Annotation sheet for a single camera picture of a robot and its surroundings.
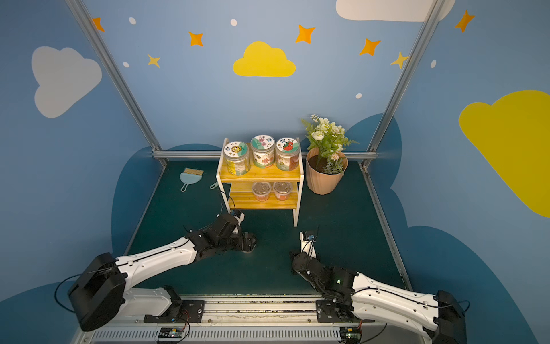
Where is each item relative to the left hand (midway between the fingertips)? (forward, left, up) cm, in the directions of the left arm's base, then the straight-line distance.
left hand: (249, 236), depth 85 cm
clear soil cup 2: (+14, -13, +13) cm, 23 cm away
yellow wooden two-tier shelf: (+14, +5, +10) cm, 18 cm away
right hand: (-6, -18, +2) cm, 19 cm away
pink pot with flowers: (+35, -34, +10) cm, 49 cm away
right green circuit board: (-31, -37, -10) cm, 50 cm away
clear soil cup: (+13, -4, +13) cm, 19 cm away
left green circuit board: (-32, +25, -9) cm, 41 cm away
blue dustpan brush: (+38, +37, -9) cm, 54 cm away
